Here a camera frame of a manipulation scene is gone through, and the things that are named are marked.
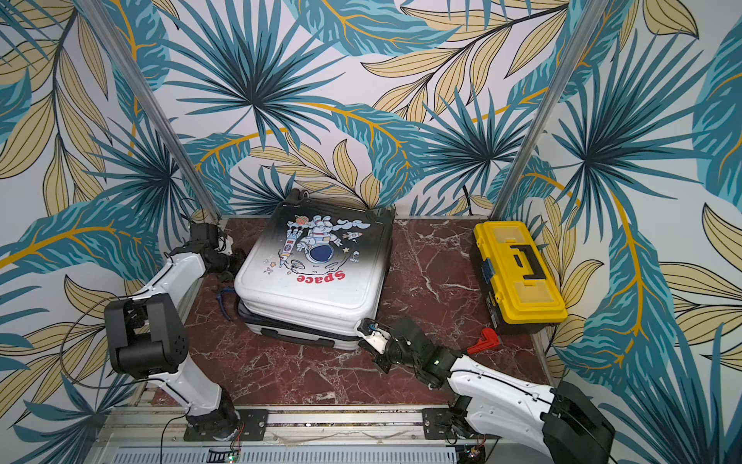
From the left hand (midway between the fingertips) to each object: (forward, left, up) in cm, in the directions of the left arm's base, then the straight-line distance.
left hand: (252, 268), depth 91 cm
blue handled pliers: (-6, +12, -9) cm, 16 cm away
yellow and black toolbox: (-11, -79, +6) cm, 80 cm away
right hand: (-23, -35, -1) cm, 42 cm away
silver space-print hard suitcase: (-9, -22, +12) cm, 26 cm away
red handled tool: (-18, -74, -9) cm, 77 cm away
